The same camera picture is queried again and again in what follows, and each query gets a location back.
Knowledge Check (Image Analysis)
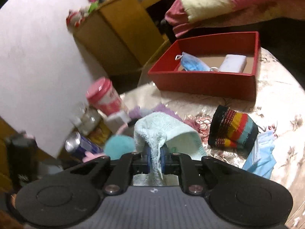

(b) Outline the purple drink can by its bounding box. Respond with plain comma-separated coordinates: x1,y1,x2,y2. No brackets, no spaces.
64,131,103,161

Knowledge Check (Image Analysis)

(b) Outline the light blue towel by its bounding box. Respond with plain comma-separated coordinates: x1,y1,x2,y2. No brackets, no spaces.
133,112,207,187

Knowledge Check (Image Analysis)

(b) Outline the red lidded cup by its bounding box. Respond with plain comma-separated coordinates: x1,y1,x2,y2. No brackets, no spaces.
86,77,128,116

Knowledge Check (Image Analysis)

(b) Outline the red santa plush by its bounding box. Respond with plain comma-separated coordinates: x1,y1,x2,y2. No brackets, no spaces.
66,9,88,27

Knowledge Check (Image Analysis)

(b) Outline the red cardboard box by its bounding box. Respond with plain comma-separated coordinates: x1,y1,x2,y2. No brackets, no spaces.
148,31,261,102

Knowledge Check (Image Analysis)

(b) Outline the glass jar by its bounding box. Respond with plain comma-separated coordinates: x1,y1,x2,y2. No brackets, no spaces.
70,106,112,147

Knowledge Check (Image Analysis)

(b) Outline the wooden cabinet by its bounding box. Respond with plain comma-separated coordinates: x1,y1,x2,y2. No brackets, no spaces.
73,0,175,77

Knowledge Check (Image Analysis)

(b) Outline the pink pig plush toy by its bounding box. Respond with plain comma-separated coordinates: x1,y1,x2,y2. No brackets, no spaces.
82,123,136,163

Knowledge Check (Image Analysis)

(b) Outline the purple cloth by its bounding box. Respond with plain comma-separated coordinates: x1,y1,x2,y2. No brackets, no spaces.
128,103,182,122

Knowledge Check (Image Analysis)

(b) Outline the blue face mask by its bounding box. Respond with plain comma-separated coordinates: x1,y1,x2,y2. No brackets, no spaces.
175,52,219,71
242,130,277,179

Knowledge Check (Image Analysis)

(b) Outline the striped knit sock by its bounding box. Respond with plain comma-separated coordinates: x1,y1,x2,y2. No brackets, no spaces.
208,105,258,153

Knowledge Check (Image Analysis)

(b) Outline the floral pink quilt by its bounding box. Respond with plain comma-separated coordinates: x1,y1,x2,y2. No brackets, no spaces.
164,0,304,38

